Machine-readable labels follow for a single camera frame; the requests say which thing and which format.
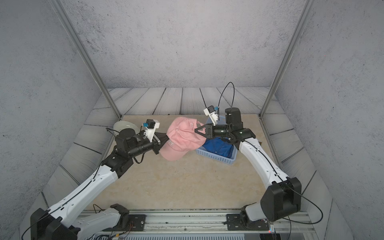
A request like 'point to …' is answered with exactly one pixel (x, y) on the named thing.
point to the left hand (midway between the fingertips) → (171, 136)
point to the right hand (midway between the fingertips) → (196, 131)
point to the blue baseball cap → (217, 145)
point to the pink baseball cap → (182, 138)
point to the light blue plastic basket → (230, 160)
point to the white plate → (119, 125)
